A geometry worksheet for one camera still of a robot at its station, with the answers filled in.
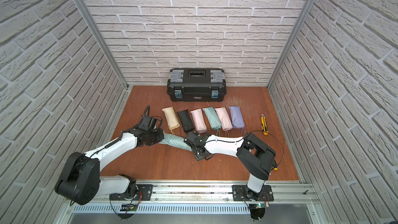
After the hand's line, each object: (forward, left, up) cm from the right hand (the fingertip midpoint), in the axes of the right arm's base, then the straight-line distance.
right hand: (203, 153), depth 87 cm
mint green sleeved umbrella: (+21, -7, +5) cm, 23 cm away
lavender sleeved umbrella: (+21, -23, +4) cm, 31 cm away
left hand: (+11, +22, +6) cm, 25 cm away
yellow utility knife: (+14, -40, +1) cm, 43 cm away
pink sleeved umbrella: (+19, +1, +5) cm, 19 cm away
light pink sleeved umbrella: (+20, -14, +4) cm, 25 cm away
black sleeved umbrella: (+21, +10, +3) cm, 24 cm away
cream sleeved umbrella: (+21, +19, +4) cm, 29 cm away
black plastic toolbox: (+39, +2, +18) cm, 43 cm away
